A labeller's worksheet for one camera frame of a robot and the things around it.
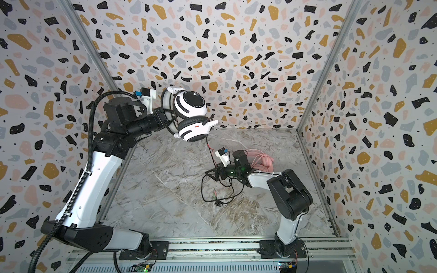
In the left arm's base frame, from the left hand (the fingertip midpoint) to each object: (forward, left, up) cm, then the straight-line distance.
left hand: (179, 109), depth 61 cm
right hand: (-2, -8, -35) cm, 36 cm away
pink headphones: (+6, -37, -42) cm, 56 cm away
